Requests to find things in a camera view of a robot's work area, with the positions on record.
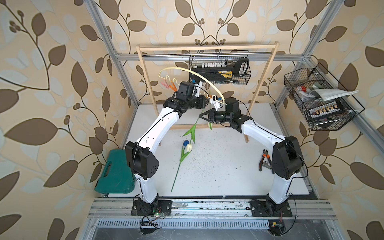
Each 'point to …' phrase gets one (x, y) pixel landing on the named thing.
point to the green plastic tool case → (118, 176)
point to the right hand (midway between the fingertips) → (199, 116)
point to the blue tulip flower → (184, 153)
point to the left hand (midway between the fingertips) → (210, 99)
